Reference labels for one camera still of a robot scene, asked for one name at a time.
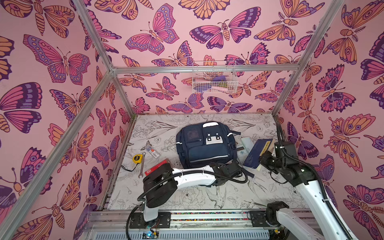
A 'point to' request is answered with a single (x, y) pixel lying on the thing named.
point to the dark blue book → (252, 159)
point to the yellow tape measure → (138, 158)
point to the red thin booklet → (166, 162)
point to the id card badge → (152, 151)
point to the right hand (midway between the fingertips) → (259, 155)
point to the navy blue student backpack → (206, 143)
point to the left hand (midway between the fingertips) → (221, 170)
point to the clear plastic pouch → (243, 151)
